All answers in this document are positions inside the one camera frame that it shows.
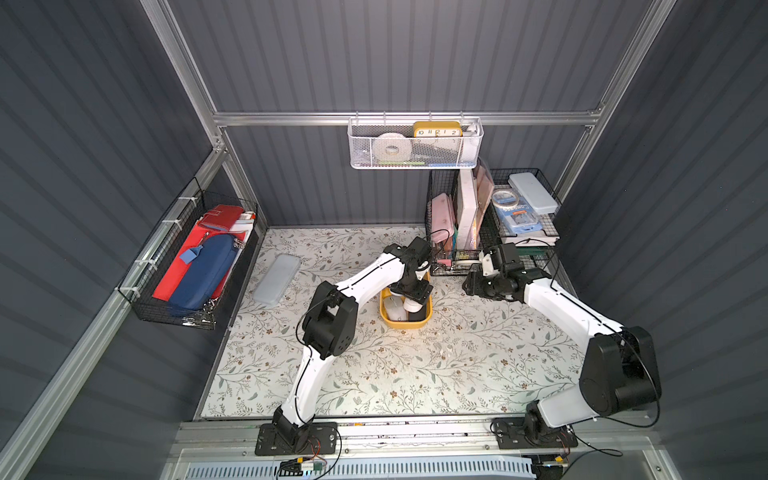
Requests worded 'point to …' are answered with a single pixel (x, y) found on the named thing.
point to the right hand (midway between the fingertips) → (479, 292)
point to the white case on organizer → (533, 192)
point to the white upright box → (467, 202)
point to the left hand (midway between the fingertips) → (420, 298)
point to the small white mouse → (412, 306)
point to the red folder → (195, 239)
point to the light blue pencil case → (276, 279)
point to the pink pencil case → (442, 217)
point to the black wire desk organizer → (536, 250)
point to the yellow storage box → (404, 324)
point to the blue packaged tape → (516, 212)
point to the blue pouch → (206, 268)
